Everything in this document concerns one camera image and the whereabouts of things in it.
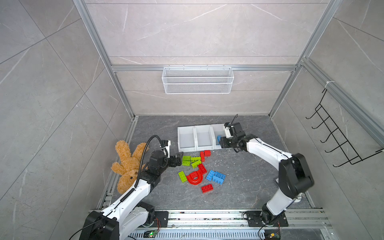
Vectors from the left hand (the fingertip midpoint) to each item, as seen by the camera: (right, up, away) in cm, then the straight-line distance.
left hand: (175, 149), depth 83 cm
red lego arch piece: (+11, -18, +3) cm, 21 cm away
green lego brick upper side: (+11, -8, +10) cm, 16 cm away
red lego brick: (+15, -13, +6) cm, 21 cm away
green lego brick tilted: (+12, -10, +7) cm, 17 cm away
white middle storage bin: (+18, +5, +23) cm, 29 cm away
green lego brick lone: (+4, -17, +3) cm, 17 cm away
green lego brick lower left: (+5, -10, +9) cm, 15 cm away
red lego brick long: (+16, -6, +12) cm, 21 cm away
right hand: (+29, +4, +10) cm, 31 cm away
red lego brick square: (+19, -5, +14) cm, 24 cm away
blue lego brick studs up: (+20, -16, +3) cm, 26 cm away
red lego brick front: (+18, -22, 0) cm, 29 cm away
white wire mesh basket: (+15, +45, +17) cm, 51 cm away
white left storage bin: (+5, +4, +24) cm, 25 cm away
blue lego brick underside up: (+25, -17, +3) cm, 31 cm away
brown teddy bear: (-26, -12, -2) cm, 29 cm away
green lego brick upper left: (+6, -8, +12) cm, 15 cm away
